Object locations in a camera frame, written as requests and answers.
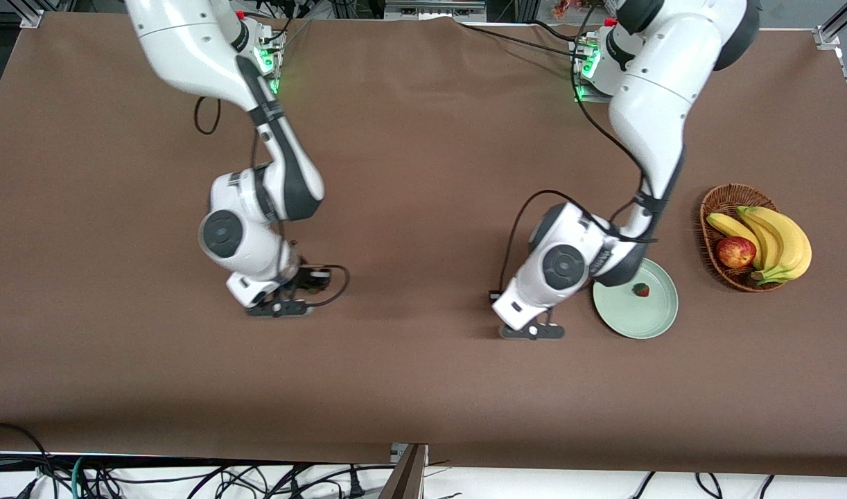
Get pale green round plate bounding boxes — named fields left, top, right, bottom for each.
left=593, top=258, right=679, bottom=340

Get brown table cover sheet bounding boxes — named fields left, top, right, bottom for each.
left=0, top=12, right=847, bottom=479

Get red apple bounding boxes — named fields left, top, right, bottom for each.
left=716, top=236, right=758, bottom=270

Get yellow banana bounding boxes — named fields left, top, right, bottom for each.
left=737, top=206, right=785, bottom=272
left=742, top=206, right=812, bottom=286
left=706, top=212, right=764, bottom=272

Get brown wicker basket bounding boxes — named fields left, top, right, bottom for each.
left=699, top=183, right=788, bottom=293

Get grey power strip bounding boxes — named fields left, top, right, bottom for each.
left=384, top=0, right=488, bottom=21

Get orange red background object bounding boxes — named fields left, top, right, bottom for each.
left=552, top=0, right=608, bottom=20

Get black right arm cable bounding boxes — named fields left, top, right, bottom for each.
left=193, top=96, right=351, bottom=308

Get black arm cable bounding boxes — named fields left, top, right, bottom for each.
left=193, top=96, right=351, bottom=308
left=496, top=3, right=660, bottom=301

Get aluminium frame post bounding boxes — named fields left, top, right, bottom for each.
left=378, top=442, right=429, bottom=499

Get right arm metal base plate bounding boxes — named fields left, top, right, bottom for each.
left=254, top=28, right=287, bottom=95

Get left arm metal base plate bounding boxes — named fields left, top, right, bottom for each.
left=569, top=38, right=615, bottom=104

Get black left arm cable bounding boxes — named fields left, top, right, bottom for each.
left=496, top=3, right=660, bottom=301

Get black base cable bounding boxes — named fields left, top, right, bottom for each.
left=530, top=19, right=599, bottom=45
left=243, top=0, right=313, bottom=53
left=455, top=21, right=594, bottom=58

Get aluminium frame profile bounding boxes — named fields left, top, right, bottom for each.
left=814, top=0, right=847, bottom=53

